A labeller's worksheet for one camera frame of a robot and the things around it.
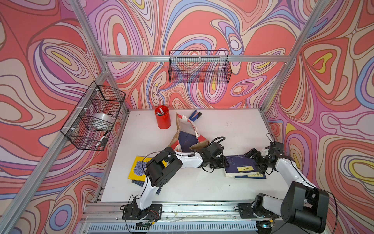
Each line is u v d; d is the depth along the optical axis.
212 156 0.72
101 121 0.69
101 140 0.72
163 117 1.01
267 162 0.65
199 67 0.96
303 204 0.41
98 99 0.83
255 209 0.68
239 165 0.85
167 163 0.56
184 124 0.91
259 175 0.84
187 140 0.94
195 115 1.15
